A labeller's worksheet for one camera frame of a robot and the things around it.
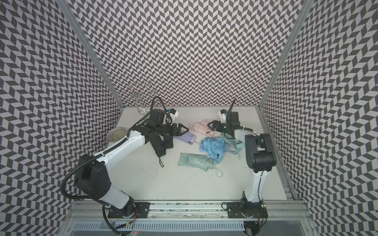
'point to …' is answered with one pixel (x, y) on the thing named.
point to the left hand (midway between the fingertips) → (184, 131)
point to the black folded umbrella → (160, 145)
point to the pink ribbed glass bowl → (116, 134)
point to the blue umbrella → (215, 146)
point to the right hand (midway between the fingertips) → (211, 126)
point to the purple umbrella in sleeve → (187, 137)
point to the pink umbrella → (202, 127)
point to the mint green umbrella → (199, 161)
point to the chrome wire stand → (134, 92)
